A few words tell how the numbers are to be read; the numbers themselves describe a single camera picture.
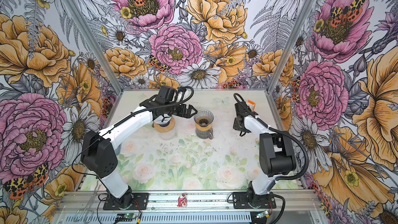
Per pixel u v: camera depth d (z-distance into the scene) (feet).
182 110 2.45
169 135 3.15
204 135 3.08
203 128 2.91
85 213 2.34
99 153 1.49
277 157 1.55
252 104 3.22
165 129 2.86
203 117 3.01
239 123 2.34
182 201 2.34
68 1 2.50
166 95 2.18
